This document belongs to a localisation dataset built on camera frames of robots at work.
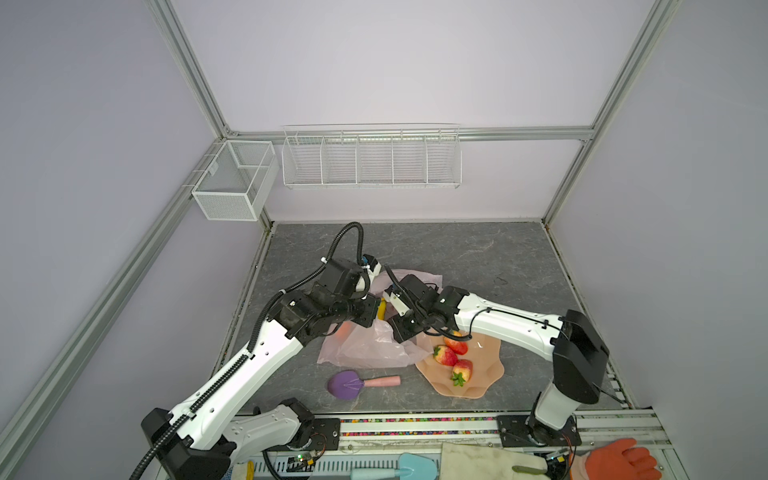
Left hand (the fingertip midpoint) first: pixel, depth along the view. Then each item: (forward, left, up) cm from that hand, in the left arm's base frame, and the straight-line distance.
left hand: (376, 307), depth 71 cm
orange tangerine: (-2, +8, -6) cm, 11 cm away
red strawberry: (-11, -22, -18) cm, 30 cm away
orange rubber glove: (-32, -55, -22) cm, 68 cm away
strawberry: (-4, -23, -20) cm, 30 cm away
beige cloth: (-30, -21, -22) cm, 43 cm away
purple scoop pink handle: (-11, +9, -22) cm, 26 cm away
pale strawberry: (-6, -18, -19) cm, 27 cm away
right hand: (-1, -4, -13) cm, 14 cm away
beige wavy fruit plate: (-5, -30, -22) cm, 37 cm away
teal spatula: (-30, -6, -22) cm, 38 cm away
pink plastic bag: (-7, +5, -6) cm, 10 cm away
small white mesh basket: (+51, +47, 0) cm, 69 cm away
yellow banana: (+1, -1, -1) cm, 2 cm away
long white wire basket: (+52, 0, +7) cm, 53 cm away
